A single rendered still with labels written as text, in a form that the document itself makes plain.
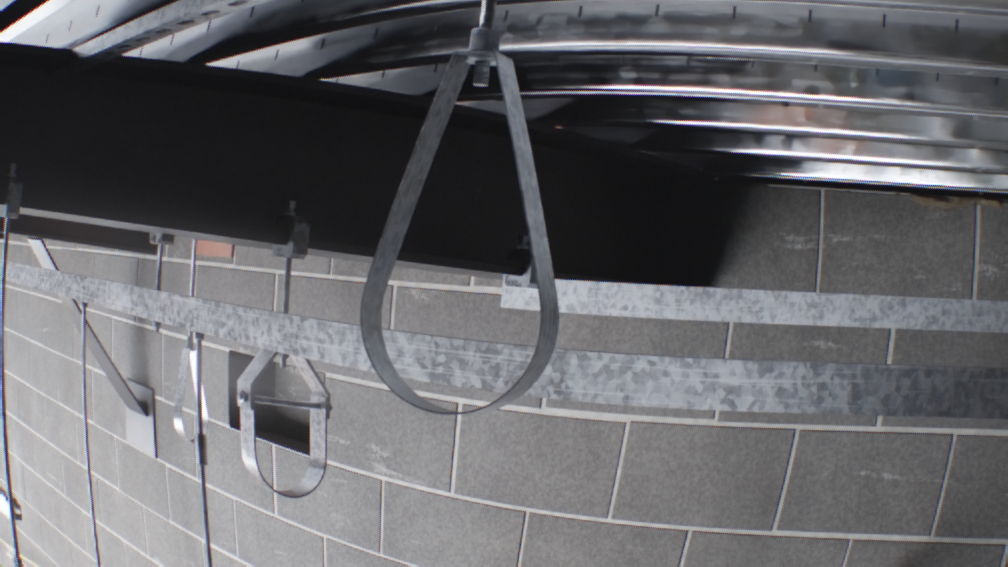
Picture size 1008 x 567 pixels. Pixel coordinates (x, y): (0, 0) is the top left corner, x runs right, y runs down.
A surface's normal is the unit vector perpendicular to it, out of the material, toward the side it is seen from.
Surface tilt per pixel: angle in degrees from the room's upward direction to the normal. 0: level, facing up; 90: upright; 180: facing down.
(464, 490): 90
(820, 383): 90
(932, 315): 90
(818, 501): 90
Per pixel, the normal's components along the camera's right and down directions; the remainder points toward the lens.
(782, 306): -0.70, -0.10
